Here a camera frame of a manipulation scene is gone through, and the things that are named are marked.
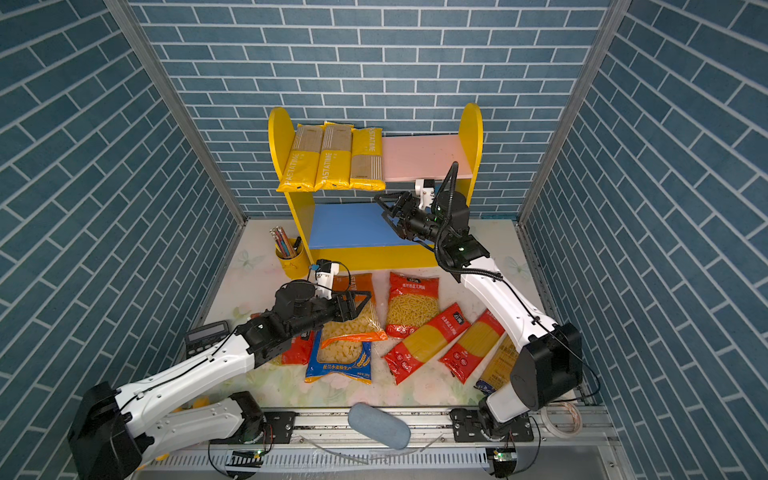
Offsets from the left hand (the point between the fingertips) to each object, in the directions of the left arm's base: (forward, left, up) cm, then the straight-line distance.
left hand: (365, 297), depth 73 cm
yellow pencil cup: (+21, +25, -15) cm, 36 cm away
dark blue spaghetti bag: (-11, -37, -20) cm, 43 cm away
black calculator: (-1, +49, -21) cm, 53 cm away
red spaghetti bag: (-4, -16, -20) cm, 26 cm away
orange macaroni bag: (0, 0, -15) cm, 15 cm away
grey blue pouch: (-25, -3, -20) cm, 32 cm away
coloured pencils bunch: (+25, +28, -11) cm, 39 cm away
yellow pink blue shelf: (+30, +5, -12) cm, 33 cm away
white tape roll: (-25, -54, -21) cm, 63 cm away
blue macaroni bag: (-8, +5, -19) cm, 22 cm away
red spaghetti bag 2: (-7, -28, -20) cm, 35 cm away
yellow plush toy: (-25, +25, +11) cm, 37 cm away
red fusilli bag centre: (+9, -13, -19) cm, 24 cm away
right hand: (+14, -2, +18) cm, 23 cm away
